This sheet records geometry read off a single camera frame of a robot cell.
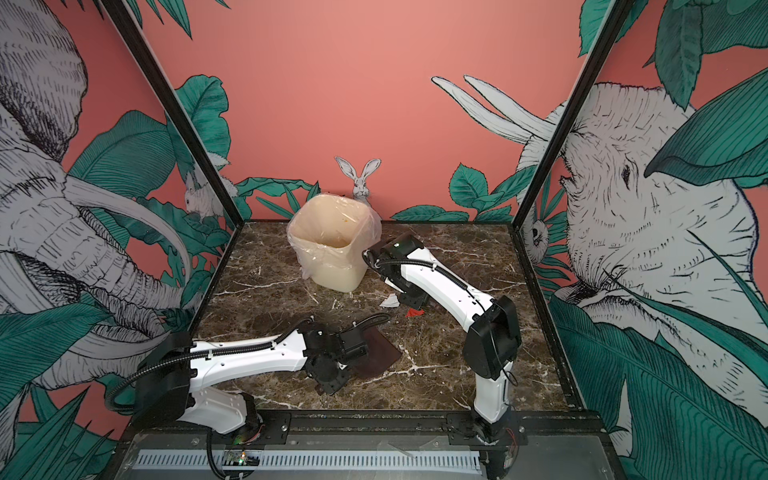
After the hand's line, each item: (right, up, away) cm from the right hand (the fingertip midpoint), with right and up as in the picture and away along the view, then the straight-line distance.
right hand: (426, 294), depth 79 cm
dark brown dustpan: (-12, -18, +5) cm, 22 cm away
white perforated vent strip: (-28, -38, -9) cm, 48 cm away
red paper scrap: (-3, -8, +16) cm, 19 cm away
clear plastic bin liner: (-30, +19, +23) cm, 42 cm away
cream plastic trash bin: (-24, +2, +16) cm, 29 cm away
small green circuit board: (-45, -38, -9) cm, 60 cm away
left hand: (-24, -22, -2) cm, 33 cm away
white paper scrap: (-10, -5, +17) cm, 20 cm away
